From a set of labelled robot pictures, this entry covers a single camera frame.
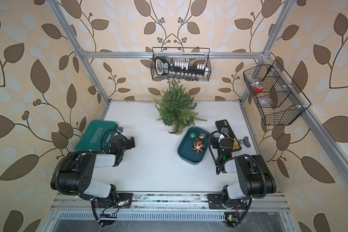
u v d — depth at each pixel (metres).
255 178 0.44
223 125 1.04
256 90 0.82
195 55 0.91
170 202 0.75
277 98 0.75
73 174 0.44
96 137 0.94
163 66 0.85
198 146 0.87
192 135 0.94
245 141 0.95
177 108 0.84
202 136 0.94
